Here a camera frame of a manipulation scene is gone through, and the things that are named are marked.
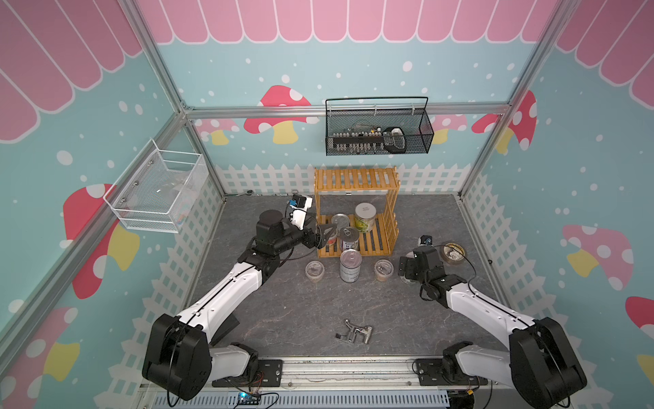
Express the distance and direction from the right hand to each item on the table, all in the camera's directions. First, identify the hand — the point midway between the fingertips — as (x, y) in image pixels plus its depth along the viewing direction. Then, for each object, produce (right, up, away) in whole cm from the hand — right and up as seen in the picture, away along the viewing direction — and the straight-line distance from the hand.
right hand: (413, 260), depth 90 cm
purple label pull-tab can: (-23, +8, +4) cm, 24 cm away
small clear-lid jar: (-35, -3, 0) cm, 35 cm away
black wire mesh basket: (-17, +50, +6) cm, 53 cm away
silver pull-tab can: (-26, +14, +11) cm, 31 cm away
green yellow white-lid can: (-16, +16, +9) cm, 24 cm away
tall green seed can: (-23, -1, -5) cm, 23 cm away
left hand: (-31, +13, -13) cm, 36 cm away
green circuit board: (-53, -37, -17) cm, 67 cm away
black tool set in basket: (-20, +42, -1) cm, 47 cm away
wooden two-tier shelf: (-8, +6, +13) cm, 16 cm away
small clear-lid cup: (-29, +6, +9) cm, 31 cm away
